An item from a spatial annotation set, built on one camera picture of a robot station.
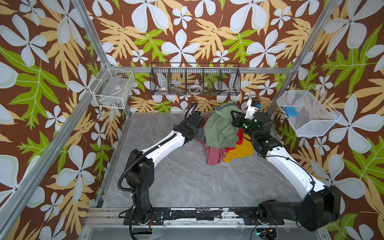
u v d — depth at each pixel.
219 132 0.78
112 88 0.86
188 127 0.66
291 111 0.86
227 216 0.75
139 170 0.47
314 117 0.78
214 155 0.90
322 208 0.39
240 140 0.85
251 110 0.66
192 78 0.98
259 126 0.56
